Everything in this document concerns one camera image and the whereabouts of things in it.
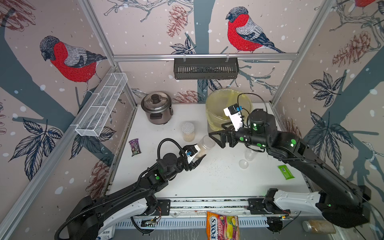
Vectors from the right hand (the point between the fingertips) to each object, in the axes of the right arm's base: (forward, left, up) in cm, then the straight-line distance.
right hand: (217, 127), depth 60 cm
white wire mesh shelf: (+5, +60, -7) cm, 61 cm away
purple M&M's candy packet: (+9, +50, -36) cm, 62 cm away
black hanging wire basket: (+58, +4, -8) cm, 59 cm away
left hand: (-1, +6, -15) cm, 16 cm away
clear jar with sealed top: (+15, +15, -26) cm, 33 cm away
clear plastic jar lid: (+1, -20, -38) cm, 42 cm away
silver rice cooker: (+32, +37, -21) cm, 53 cm away
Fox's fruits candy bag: (-31, -4, -34) cm, 46 cm away
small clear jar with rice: (-4, +4, -6) cm, 8 cm away
